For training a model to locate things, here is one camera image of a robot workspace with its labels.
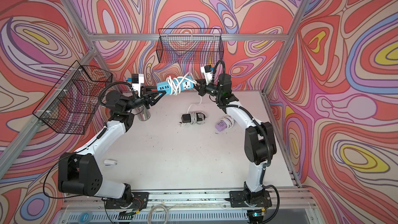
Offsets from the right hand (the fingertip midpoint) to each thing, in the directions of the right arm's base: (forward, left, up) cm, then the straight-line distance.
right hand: (191, 86), depth 81 cm
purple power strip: (-8, -21, -24) cm, 32 cm away
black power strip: (-4, +1, -23) cm, 24 cm away
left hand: (-13, +11, +7) cm, 18 cm away
